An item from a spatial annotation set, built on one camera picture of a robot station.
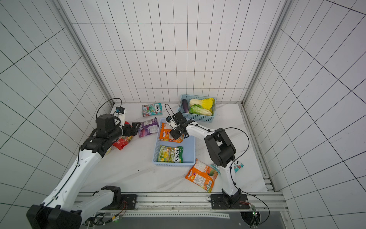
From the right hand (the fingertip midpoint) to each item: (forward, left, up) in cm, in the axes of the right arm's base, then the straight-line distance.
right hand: (170, 131), depth 98 cm
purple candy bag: (+3, +17, 0) cm, 17 cm away
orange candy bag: (-4, +3, +1) cm, 5 cm away
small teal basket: (+13, -18, +1) cm, 22 cm away
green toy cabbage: (+19, -19, +3) cm, 27 cm away
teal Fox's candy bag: (+21, +17, -1) cm, 27 cm away
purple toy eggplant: (+25, -9, 0) cm, 27 cm away
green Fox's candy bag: (-16, -2, -1) cm, 17 cm away
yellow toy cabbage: (+24, -26, +6) cm, 36 cm away
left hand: (-9, +20, +19) cm, 29 cm away
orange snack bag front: (-27, -22, -2) cm, 35 cm away
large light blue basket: (-13, -14, -2) cm, 19 cm away
